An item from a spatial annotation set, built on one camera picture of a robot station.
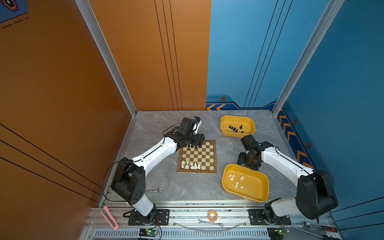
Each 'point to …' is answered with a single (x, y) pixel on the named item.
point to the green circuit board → (148, 232)
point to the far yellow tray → (237, 126)
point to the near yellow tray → (245, 182)
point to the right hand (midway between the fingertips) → (241, 164)
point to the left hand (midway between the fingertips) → (199, 135)
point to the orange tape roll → (212, 216)
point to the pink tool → (106, 212)
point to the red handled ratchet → (307, 225)
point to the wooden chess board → (193, 159)
